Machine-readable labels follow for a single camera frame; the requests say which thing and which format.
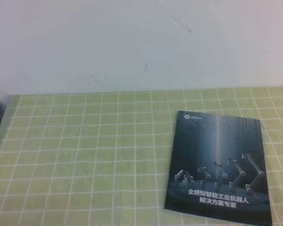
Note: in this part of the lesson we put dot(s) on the robot catalogue book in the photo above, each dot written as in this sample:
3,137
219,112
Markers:
217,169

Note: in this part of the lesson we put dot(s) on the green checked tablecloth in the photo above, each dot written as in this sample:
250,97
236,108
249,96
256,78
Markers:
101,159

